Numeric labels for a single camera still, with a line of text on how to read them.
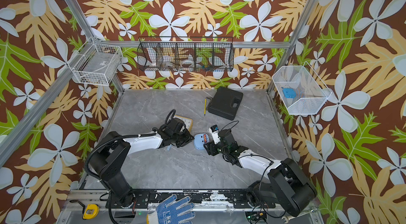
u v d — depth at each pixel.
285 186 0.42
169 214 0.70
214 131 0.78
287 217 0.69
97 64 0.86
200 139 0.91
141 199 0.75
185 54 0.97
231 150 0.67
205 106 1.11
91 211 0.70
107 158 0.47
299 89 0.83
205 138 0.91
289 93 0.84
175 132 0.74
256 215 0.72
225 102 1.04
